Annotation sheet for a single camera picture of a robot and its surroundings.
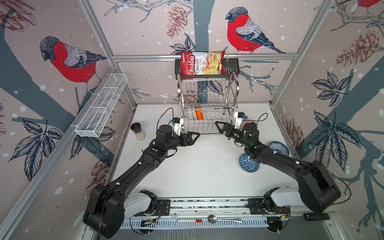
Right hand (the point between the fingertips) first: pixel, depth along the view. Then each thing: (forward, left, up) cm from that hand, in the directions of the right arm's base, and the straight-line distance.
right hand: (217, 126), depth 81 cm
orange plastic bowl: (+16, +11, -7) cm, 20 cm away
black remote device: (-37, -44, -18) cm, 60 cm away
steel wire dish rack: (+43, +8, -22) cm, 49 cm away
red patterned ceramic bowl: (-4, -14, +11) cm, 18 cm away
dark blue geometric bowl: (-12, -19, -21) cm, 31 cm away
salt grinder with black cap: (+3, +51, -7) cm, 51 cm away
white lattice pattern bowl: (+15, +14, -7) cm, 22 cm away
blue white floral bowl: (-1, -40, -20) cm, 45 cm away
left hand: (-8, +12, +2) cm, 14 cm away
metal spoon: (-41, +3, -18) cm, 45 cm away
